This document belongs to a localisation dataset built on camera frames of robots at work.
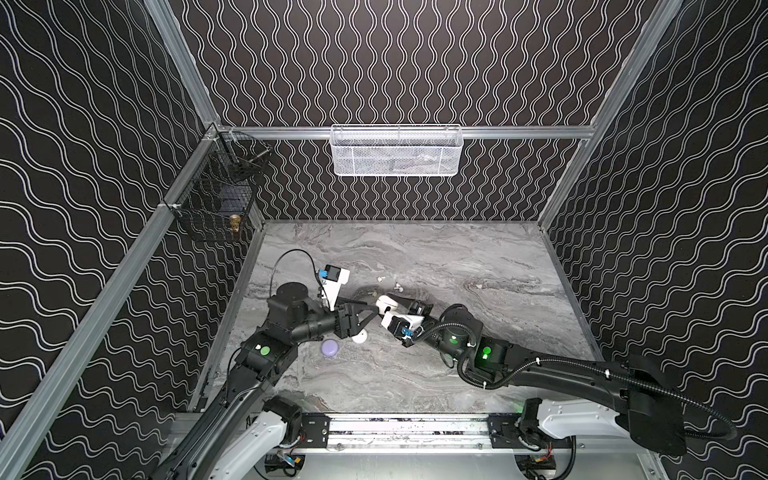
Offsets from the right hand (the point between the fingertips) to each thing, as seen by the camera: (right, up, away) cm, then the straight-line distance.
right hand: (389, 299), depth 69 cm
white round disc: (-8, -14, +20) cm, 26 cm away
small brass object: (-43, +20, +13) cm, 49 cm away
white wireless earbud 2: (+3, 0, +31) cm, 32 cm away
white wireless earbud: (-3, +2, +34) cm, 34 cm away
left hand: (-3, -2, -4) cm, 5 cm away
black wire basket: (-55, +27, +25) cm, 67 cm away
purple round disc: (-17, -17, +18) cm, 30 cm away
